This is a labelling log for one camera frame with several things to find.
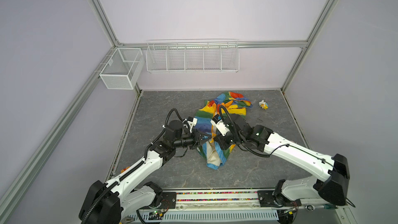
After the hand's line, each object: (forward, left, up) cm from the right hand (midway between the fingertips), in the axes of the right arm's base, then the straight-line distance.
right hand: (215, 139), depth 74 cm
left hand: (-2, +2, +3) cm, 4 cm away
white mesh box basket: (+48, +60, +7) cm, 77 cm away
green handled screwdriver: (-26, -43, -17) cm, 53 cm away
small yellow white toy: (+35, -36, -16) cm, 53 cm away
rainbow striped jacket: (+33, -8, -13) cm, 37 cm away
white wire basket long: (+53, +13, +13) cm, 56 cm away
